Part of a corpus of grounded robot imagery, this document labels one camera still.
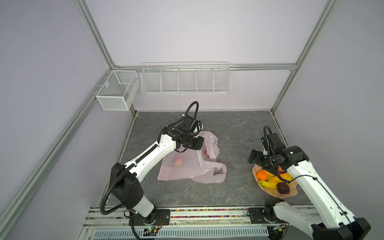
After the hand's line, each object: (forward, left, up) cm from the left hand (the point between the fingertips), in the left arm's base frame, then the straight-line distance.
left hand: (202, 147), depth 78 cm
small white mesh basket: (+46, +54, +4) cm, 71 cm away
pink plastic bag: (-9, +1, -3) cm, 9 cm away
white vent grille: (-35, +22, -19) cm, 45 cm away
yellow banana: (-17, -37, -13) cm, 43 cm away
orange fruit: (-12, -32, -12) cm, 37 cm away
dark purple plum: (-20, -40, -11) cm, 46 cm away
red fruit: (+3, -2, -12) cm, 13 cm away
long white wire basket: (+46, +7, +12) cm, 48 cm away
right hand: (-10, -27, -3) cm, 29 cm away
